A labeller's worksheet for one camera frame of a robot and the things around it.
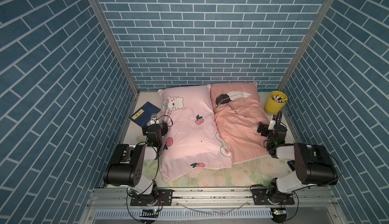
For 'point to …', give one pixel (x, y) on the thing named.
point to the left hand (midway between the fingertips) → (158, 121)
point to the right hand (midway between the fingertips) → (269, 123)
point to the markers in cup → (279, 99)
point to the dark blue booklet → (142, 116)
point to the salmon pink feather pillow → (238, 108)
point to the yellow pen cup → (272, 107)
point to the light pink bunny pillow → (193, 142)
